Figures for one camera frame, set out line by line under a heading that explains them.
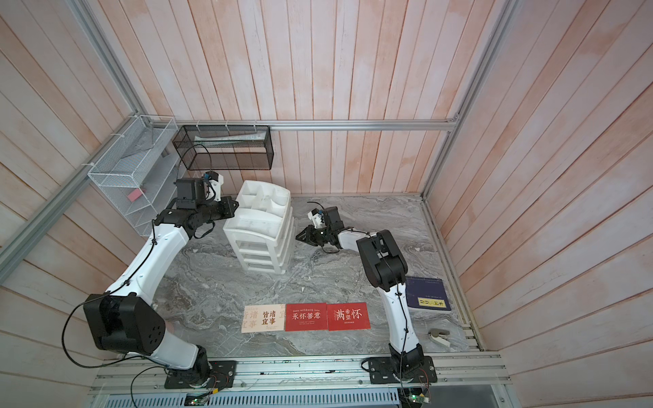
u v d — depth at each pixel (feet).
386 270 1.94
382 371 2.40
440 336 2.60
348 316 2.78
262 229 2.73
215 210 2.31
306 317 2.79
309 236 3.04
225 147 3.46
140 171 2.57
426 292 3.06
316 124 3.21
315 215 3.21
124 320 1.37
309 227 3.11
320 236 3.02
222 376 2.38
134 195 2.69
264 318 2.76
